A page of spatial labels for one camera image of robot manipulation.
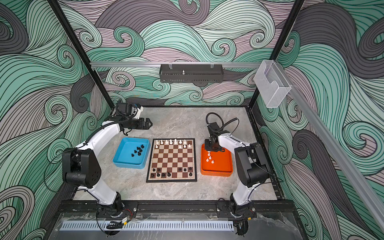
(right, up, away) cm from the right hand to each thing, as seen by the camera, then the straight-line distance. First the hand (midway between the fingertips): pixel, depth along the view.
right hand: (209, 147), depth 95 cm
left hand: (-40, +17, -5) cm, 43 cm away
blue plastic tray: (-49, -3, -2) cm, 49 cm away
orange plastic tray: (+5, -9, -6) cm, 11 cm away
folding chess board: (-23, -7, -5) cm, 25 cm away
